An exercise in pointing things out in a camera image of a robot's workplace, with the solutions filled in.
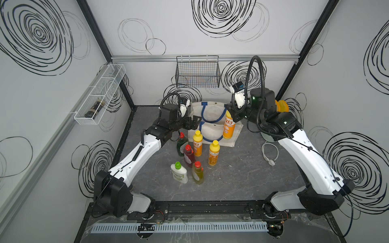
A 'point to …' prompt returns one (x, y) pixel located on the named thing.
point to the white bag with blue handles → (212, 115)
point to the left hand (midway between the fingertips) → (194, 116)
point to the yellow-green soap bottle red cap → (198, 174)
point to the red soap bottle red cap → (189, 157)
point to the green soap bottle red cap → (181, 140)
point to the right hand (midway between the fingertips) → (231, 103)
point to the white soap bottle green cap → (179, 172)
